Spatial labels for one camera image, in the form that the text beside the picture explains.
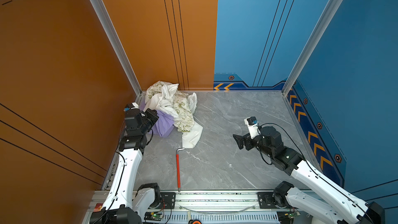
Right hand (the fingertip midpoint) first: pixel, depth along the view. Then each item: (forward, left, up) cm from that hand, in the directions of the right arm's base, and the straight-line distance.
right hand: (240, 131), depth 76 cm
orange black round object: (-35, +22, -16) cm, 44 cm away
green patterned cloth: (+17, +30, -14) cm, 38 cm away
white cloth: (+22, +42, -1) cm, 47 cm away
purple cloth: (+7, +40, -4) cm, 41 cm away
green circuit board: (-33, +41, -20) cm, 56 cm away
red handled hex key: (-11, +32, -18) cm, 39 cm away
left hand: (+9, +41, +8) cm, 43 cm away
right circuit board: (-32, -22, -19) cm, 43 cm away
